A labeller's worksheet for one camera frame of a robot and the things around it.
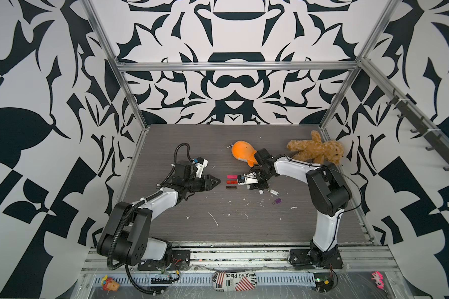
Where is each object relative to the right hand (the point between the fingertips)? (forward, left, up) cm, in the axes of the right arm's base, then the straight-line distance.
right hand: (250, 179), depth 97 cm
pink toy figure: (-42, -44, 0) cm, 61 cm away
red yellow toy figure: (-43, +55, +4) cm, 70 cm away
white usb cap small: (-7, -4, 0) cm, 8 cm away
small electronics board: (-43, -24, -2) cm, 49 cm away
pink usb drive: (+2, +9, 0) cm, 10 cm away
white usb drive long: (-7, -11, 0) cm, 13 cm away
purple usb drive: (-11, -12, 0) cm, 17 cm away
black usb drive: (-5, +10, +1) cm, 11 cm away
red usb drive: (-1, +10, 0) cm, 10 cm away
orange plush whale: (+12, +3, +8) cm, 15 cm away
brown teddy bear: (+14, -36, +6) cm, 39 cm away
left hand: (-5, +17, +10) cm, 20 cm away
